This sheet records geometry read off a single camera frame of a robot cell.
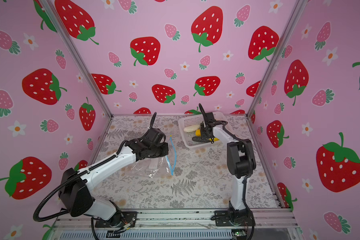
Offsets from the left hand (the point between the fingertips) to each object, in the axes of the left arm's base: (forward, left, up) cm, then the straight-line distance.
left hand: (170, 150), depth 82 cm
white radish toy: (+28, -13, -14) cm, 34 cm away
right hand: (+19, -23, -9) cm, 32 cm away
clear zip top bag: (-5, +9, -12) cm, 16 cm away
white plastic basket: (+13, -8, -7) cm, 17 cm away
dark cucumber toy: (+17, -17, -12) cm, 27 cm away
